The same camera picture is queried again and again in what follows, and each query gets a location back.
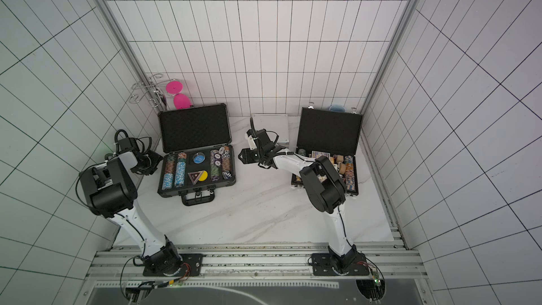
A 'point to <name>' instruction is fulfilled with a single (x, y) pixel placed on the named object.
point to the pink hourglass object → (181, 102)
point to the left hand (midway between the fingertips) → (162, 161)
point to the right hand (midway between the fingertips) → (246, 149)
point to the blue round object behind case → (337, 109)
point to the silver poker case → (278, 123)
